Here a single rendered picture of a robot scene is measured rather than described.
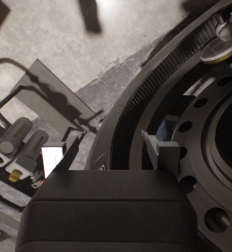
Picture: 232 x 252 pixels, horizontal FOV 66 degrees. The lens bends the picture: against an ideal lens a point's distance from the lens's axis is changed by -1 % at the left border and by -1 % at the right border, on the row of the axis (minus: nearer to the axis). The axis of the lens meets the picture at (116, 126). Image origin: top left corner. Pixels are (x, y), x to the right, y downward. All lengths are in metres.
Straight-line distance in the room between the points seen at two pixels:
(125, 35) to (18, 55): 0.54
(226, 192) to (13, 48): 1.02
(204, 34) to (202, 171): 0.34
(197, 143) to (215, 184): 0.10
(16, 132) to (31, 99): 0.36
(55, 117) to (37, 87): 0.21
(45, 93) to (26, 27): 0.33
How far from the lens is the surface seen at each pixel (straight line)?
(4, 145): 0.79
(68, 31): 0.92
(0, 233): 3.42
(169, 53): 0.51
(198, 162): 0.37
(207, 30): 0.55
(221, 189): 0.33
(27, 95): 1.16
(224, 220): 0.37
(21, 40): 1.04
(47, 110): 1.16
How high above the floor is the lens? 0.85
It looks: 51 degrees down
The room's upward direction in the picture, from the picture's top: 169 degrees counter-clockwise
